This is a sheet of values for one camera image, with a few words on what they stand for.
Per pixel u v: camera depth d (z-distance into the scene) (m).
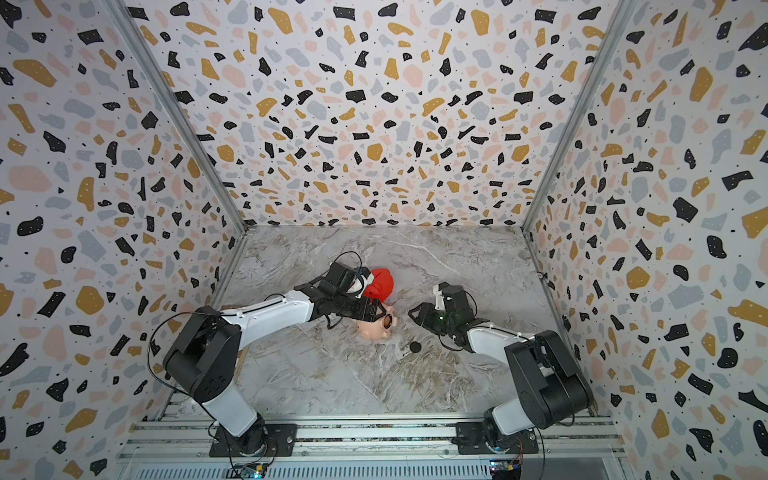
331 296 0.70
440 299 0.85
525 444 0.73
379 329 0.86
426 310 0.82
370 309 0.80
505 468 0.71
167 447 0.73
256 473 0.71
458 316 0.73
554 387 0.44
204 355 0.46
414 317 0.86
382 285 0.93
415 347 0.90
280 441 0.73
